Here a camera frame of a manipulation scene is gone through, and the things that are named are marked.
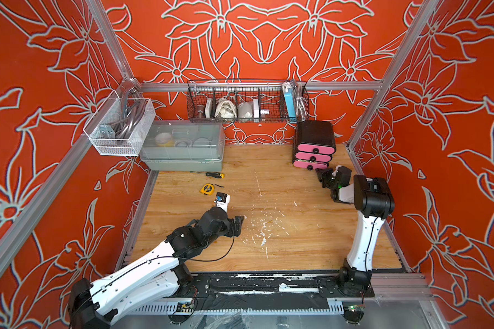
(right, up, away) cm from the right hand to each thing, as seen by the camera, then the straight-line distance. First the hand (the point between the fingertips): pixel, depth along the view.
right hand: (312, 166), depth 105 cm
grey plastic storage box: (-67, +10, -4) cm, 67 cm away
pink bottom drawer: (-1, 0, +1) cm, 2 cm away
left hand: (-39, -18, -30) cm, 52 cm away
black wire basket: (-34, +32, -9) cm, 47 cm away
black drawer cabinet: (+2, +18, +3) cm, 18 cm away
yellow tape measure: (-54, -12, -7) cm, 56 cm away
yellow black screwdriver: (-50, -5, -1) cm, 51 cm away
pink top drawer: (+1, +8, -9) cm, 12 cm away
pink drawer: (+1, +4, -5) cm, 7 cm away
